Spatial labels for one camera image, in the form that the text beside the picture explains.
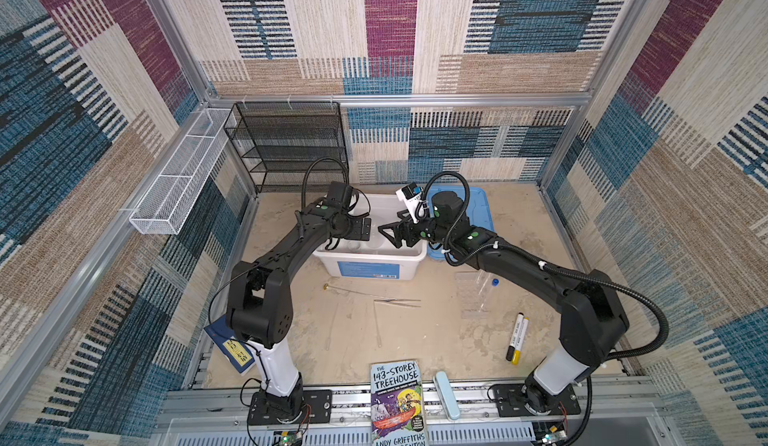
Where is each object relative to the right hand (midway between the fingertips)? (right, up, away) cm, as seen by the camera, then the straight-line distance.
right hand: (390, 225), depth 80 cm
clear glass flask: (-12, -8, +19) cm, 24 cm away
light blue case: (+14, -41, -8) cm, 44 cm away
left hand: (-10, 0, +11) cm, 15 cm away
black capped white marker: (+34, -31, +3) cm, 46 cm away
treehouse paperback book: (+1, -42, -8) cm, 43 cm away
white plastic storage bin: (-3, -9, +2) cm, 10 cm away
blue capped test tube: (+28, -22, +5) cm, 36 cm away
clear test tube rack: (+25, -19, +10) cm, 33 cm away
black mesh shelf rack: (-39, +29, +28) cm, 56 cm away
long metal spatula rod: (-19, -19, +14) cm, 31 cm away
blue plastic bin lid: (+33, +5, +34) cm, 48 cm away
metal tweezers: (+2, -23, +11) cm, 26 cm away
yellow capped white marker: (+35, -32, +1) cm, 47 cm away
